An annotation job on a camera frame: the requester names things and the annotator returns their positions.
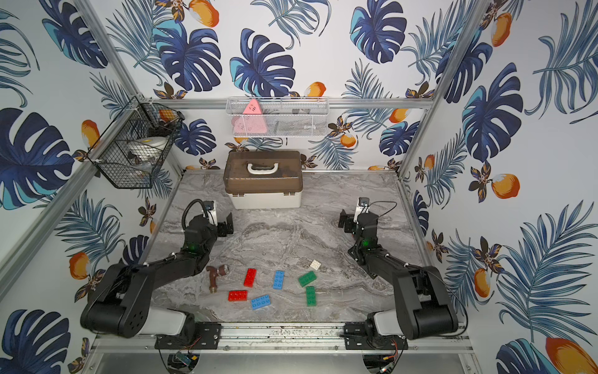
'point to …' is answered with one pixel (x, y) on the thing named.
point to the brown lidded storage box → (263, 179)
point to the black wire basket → (142, 118)
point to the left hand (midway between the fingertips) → (217, 210)
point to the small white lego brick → (315, 264)
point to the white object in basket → (147, 149)
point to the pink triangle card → (251, 121)
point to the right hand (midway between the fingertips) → (357, 210)
